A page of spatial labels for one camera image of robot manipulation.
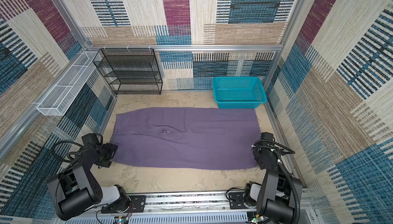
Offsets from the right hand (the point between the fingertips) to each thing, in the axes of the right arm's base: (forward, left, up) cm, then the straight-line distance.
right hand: (258, 161), depth 87 cm
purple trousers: (+15, +41, +1) cm, 43 cm away
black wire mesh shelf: (+61, +80, +17) cm, 102 cm away
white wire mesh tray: (+18, +97, +35) cm, 104 cm away
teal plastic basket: (+53, +1, +1) cm, 53 cm away
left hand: (+8, +81, +4) cm, 82 cm away
